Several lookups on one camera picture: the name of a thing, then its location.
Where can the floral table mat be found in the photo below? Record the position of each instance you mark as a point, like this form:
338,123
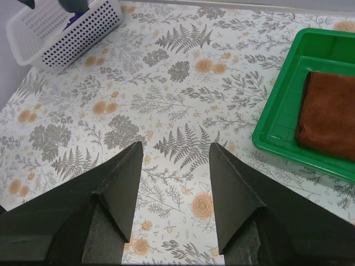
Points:
176,78

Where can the purple cloth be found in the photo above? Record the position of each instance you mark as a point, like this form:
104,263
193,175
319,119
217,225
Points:
72,19

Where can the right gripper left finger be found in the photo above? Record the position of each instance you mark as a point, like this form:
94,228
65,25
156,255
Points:
88,219

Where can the grey cloth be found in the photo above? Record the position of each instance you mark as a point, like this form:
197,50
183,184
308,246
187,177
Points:
71,6

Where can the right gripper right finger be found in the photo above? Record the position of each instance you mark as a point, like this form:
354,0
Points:
258,220

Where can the brown towel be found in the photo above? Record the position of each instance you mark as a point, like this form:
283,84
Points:
326,118

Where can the white plastic basket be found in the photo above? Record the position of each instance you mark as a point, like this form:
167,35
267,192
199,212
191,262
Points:
36,36

